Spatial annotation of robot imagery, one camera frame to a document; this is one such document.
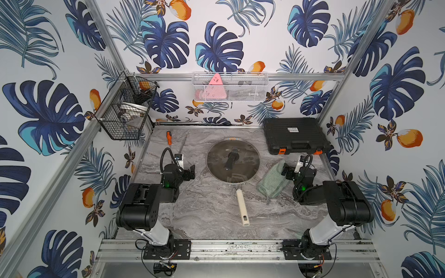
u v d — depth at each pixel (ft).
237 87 3.29
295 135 3.58
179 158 2.72
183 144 3.69
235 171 3.11
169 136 3.73
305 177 2.36
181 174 2.67
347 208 1.54
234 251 2.46
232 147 3.78
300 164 2.75
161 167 2.33
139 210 1.53
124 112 2.74
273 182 3.11
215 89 2.97
